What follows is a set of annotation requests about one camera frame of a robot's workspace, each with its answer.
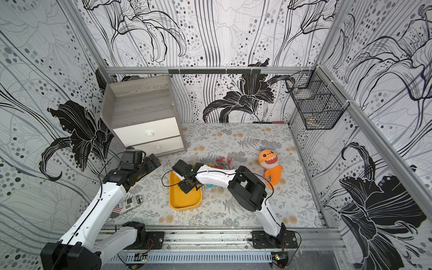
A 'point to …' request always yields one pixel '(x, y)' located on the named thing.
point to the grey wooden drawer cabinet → (143, 114)
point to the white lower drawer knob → (157, 147)
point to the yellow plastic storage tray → (178, 199)
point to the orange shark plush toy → (268, 160)
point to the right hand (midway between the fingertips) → (188, 184)
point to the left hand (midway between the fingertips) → (155, 166)
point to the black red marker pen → (269, 122)
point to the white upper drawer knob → (150, 134)
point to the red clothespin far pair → (222, 159)
